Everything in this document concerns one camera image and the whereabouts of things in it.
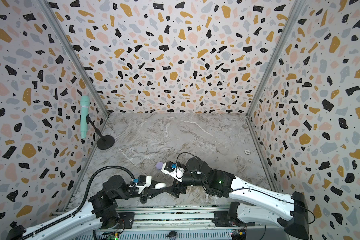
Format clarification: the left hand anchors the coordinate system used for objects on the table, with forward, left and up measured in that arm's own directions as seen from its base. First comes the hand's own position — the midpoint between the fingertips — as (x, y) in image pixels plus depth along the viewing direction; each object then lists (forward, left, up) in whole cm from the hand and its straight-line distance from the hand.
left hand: (166, 186), depth 63 cm
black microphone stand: (+37, +46, -21) cm, 63 cm away
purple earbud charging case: (+20, +8, -22) cm, 31 cm away
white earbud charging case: (0, +2, +2) cm, 3 cm away
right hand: (+3, 0, +3) cm, 4 cm away
